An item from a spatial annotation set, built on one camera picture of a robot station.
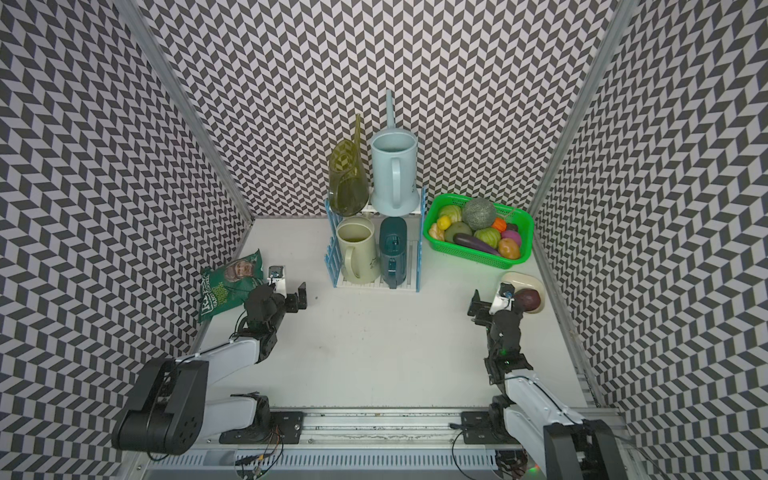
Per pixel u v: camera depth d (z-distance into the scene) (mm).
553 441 413
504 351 655
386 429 754
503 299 731
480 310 755
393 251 864
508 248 985
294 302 809
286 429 727
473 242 1018
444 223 1047
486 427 724
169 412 418
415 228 1014
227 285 934
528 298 900
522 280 1025
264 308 680
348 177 736
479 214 1020
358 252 861
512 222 1101
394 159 680
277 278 768
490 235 1018
